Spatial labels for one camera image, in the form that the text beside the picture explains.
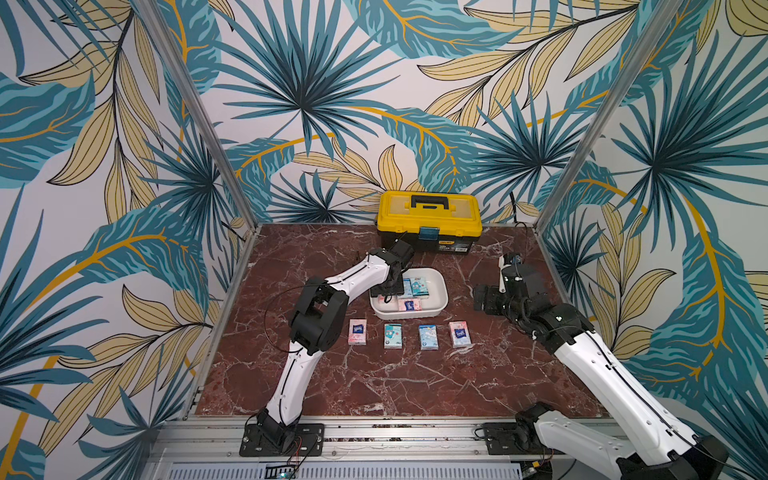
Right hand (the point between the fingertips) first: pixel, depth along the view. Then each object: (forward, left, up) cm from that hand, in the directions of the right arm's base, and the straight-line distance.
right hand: (491, 290), depth 77 cm
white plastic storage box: (+8, +12, -20) cm, 25 cm away
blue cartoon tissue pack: (-3, +15, -19) cm, 24 cm away
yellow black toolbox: (+31, +10, -5) cm, 32 cm away
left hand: (+12, +26, -18) cm, 34 cm away
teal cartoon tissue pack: (-4, +25, -19) cm, 32 cm away
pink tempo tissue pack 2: (-3, +5, -19) cm, 20 cm away
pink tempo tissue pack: (-2, +36, -18) cm, 40 cm away
